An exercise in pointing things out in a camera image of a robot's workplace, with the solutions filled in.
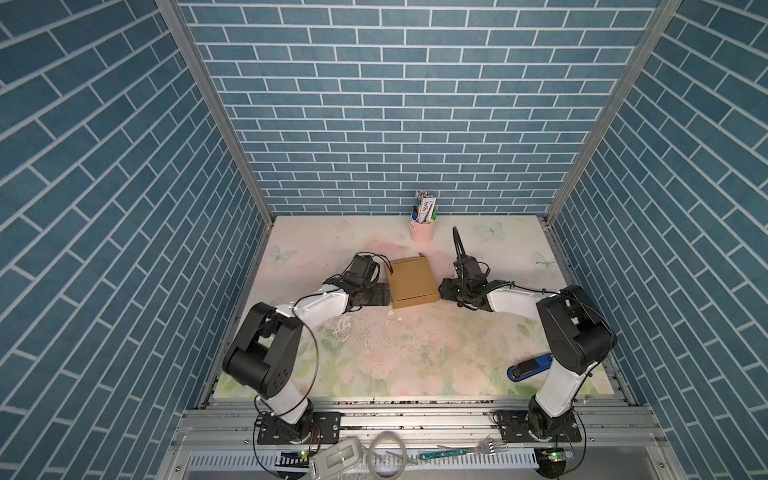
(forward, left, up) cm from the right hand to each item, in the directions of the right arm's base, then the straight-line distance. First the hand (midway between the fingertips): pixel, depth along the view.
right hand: (443, 284), depth 98 cm
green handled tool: (-46, +3, -2) cm, 47 cm away
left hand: (-7, +21, +3) cm, 22 cm away
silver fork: (-43, -11, -2) cm, 45 cm away
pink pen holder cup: (+20, +8, +3) cm, 22 cm away
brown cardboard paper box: (+1, +10, -1) cm, 10 cm away
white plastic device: (-49, +25, 0) cm, 55 cm away
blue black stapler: (-26, -21, +1) cm, 33 cm away
